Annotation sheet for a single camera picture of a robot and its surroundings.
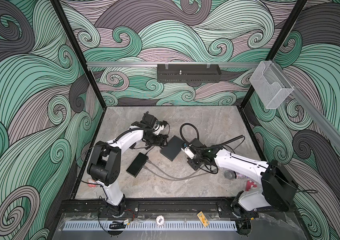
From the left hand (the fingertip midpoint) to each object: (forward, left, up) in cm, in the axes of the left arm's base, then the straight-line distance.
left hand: (163, 142), depth 89 cm
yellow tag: (-37, -20, -7) cm, 43 cm away
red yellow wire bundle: (-37, +13, -8) cm, 40 cm away
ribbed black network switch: (-11, +15, -8) cm, 21 cm away
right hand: (-9, -17, -4) cm, 20 cm away
